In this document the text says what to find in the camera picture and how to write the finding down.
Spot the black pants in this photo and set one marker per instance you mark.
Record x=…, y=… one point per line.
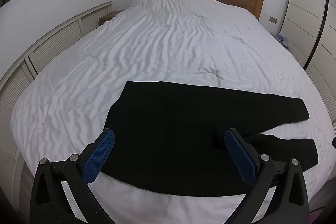
x=168, y=134

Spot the wall switch plate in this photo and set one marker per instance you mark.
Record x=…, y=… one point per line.
x=273, y=19

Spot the white louvered cabinet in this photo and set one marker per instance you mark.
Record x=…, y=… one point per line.
x=52, y=40

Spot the blue patterned packet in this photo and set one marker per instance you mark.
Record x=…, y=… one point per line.
x=283, y=39

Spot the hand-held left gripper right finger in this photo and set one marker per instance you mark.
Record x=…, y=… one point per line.
x=240, y=154

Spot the white bed duvet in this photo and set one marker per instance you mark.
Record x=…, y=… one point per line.
x=147, y=48

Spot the wooden nightstand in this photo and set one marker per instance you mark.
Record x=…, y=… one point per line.
x=109, y=16

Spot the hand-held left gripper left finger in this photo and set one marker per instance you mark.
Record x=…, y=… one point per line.
x=101, y=153

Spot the white wardrobe doors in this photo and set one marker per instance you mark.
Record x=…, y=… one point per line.
x=302, y=3

